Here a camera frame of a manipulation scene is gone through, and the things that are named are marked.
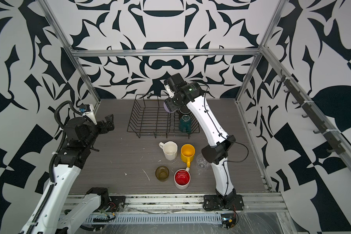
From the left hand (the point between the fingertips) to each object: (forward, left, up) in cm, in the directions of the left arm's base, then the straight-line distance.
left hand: (100, 114), depth 71 cm
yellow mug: (-9, -43, -29) cm, 53 cm away
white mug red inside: (-23, -39, -30) cm, 54 cm away
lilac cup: (+3, -32, 0) cm, 32 cm away
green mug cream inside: (+8, -42, -21) cm, 48 cm away
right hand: (+9, -35, 0) cm, 36 cm away
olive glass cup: (-19, -28, -30) cm, 45 cm away
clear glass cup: (-14, -51, -30) cm, 61 cm away
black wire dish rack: (+21, -18, -30) cm, 41 cm away
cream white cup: (-7, -33, -26) cm, 42 cm away
